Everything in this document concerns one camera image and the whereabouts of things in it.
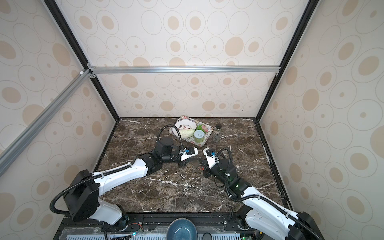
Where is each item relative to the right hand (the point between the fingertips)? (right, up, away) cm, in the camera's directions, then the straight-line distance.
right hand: (201, 158), depth 77 cm
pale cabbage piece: (-9, +13, +28) cm, 33 cm away
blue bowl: (-10, -33, -6) cm, 35 cm away
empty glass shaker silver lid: (+11, +11, +25) cm, 29 cm away
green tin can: (-1, +11, +25) cm, 27 cm away
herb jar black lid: (+13, +15, +25) cm, 32 cm away
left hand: (-1, +3, -4) cm, 5 cm away
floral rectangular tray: (+7, +15, +35) cm, 39 cm away
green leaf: (-1, +17, +26) cm, 31 cm away
